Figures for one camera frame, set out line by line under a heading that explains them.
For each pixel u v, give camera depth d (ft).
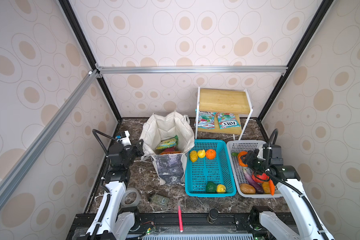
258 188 2.67
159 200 2.55
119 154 1.86
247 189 2.61
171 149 3.04
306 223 1.34
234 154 3.18
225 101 2.77
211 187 2.61
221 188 2.61
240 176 2.93
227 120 3.10
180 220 2.41
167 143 3.05
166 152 2.94
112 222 1.43
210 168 3.02
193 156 3.03
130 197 2.69
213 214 2.22
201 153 3.10
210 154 3.07
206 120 3.07
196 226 2.40
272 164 1.87
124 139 2.22
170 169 2.45
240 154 3.08
